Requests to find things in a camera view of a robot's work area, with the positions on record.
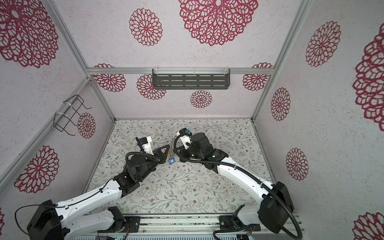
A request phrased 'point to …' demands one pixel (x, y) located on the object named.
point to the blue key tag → (171, 161)
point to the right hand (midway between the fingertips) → (175, 147)
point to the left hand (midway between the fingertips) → (169, 147)
